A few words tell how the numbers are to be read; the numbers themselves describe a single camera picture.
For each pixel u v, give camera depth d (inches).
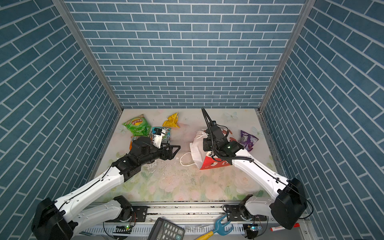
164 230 26.7
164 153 25.8
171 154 26.2
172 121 41.4
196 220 29.0
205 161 29.7
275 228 27.3
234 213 29.0
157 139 26.8
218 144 23.1
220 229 27.1
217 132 23.1
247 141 38.0
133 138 36.9
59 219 15.0
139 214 28.7
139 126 40.1
